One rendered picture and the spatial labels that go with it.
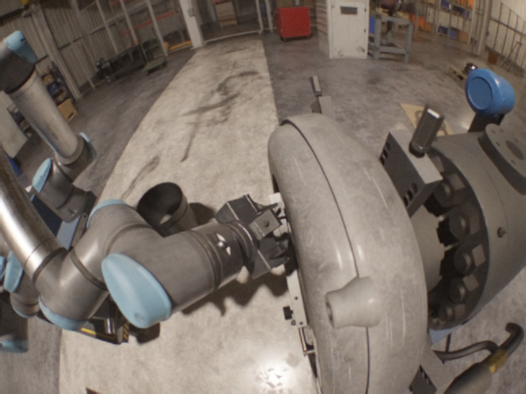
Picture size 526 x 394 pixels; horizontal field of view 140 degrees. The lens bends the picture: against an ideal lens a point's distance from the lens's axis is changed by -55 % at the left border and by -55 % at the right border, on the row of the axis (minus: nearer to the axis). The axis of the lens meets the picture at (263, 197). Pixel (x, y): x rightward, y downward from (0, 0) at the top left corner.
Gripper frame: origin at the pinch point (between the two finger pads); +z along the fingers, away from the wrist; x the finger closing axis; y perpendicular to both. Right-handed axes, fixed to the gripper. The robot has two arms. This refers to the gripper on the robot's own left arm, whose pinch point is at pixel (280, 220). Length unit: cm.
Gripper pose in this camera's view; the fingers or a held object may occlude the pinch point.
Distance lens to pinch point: 45.3
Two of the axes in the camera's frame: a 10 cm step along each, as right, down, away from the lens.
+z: 5.8, -1.7, 8.0
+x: -5.5, -8.1, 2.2
